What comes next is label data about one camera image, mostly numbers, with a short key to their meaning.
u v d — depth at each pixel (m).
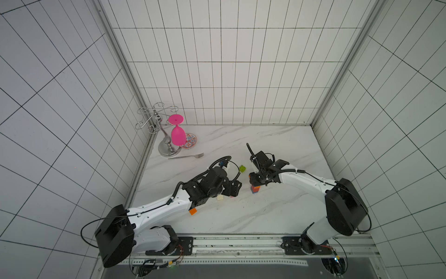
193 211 0.83
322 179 0.50
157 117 0.86
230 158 0.64
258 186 0.84
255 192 0.89
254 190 0.89
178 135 0.91
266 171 0.66
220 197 0.68
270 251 0.73
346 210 0.43
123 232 0.39
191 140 1.10
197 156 1.03
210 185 0.58
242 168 0.97
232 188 0.68
